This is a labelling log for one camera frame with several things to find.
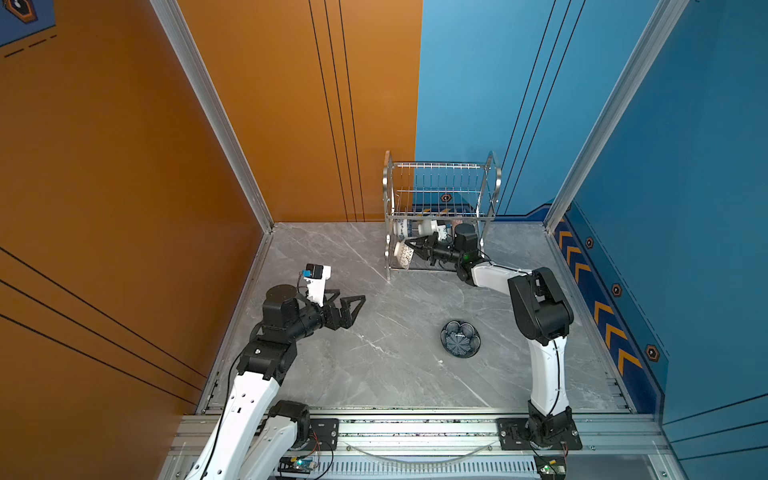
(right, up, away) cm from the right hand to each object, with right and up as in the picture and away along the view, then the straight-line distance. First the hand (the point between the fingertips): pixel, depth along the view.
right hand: (408, 244), depth 92 cm
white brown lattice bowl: (-1, -3, 0) cm, 3 cm away
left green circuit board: (-26, -53, -21) cm, 63 cm away
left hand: (-15, -12, -19) cm, 27 cm away
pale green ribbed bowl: (+7, +6, +12) cm, 15 cm away
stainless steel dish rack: (+11, +11, +17) cm, 23 cm away
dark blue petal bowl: (+15, -29, -3) cm, 33 cm away
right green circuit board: (+33, -53, -22) cm, 66 cm away
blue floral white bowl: (-2, +6, +11) cm, 12 cm away
